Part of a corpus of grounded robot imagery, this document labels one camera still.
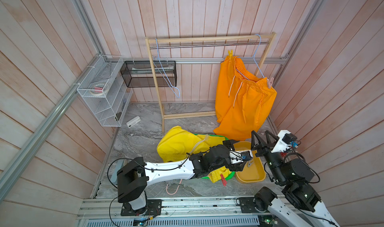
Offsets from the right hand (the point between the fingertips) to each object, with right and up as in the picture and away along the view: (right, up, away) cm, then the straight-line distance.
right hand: (258, 130), depth 62 cm
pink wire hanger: (-35, -28, +5) cm, 45 cm away
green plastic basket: (-7, -23, +13) cm, 28 cm away
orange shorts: (+3, +15, +26) cm, 30 cm away
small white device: (-69, +2, +43) cm, 81 cm away
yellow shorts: (-35, -9, +22) cm, 43 cm away
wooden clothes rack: (-45, +7, +47) cm, 66 cm away
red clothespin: (-12, -25, +9) cm, 30 cm away
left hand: (-5, -10, +7) cm, 14 cm away
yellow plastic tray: (+7, -25, +20) cm, 33 cm away
